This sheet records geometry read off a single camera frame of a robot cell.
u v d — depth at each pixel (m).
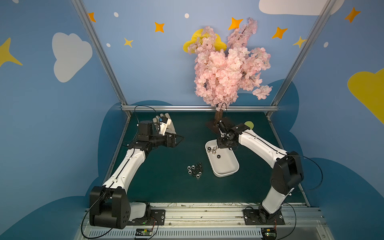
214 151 0.98
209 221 0.73
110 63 0.91
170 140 0.70
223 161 0.93
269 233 0.73
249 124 1.15
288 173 0.46
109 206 0.40
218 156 0.97
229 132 0.65
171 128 1.11
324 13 0.72
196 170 0.90
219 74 0.67
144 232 0.72
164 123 0.72
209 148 1.00
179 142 0.73
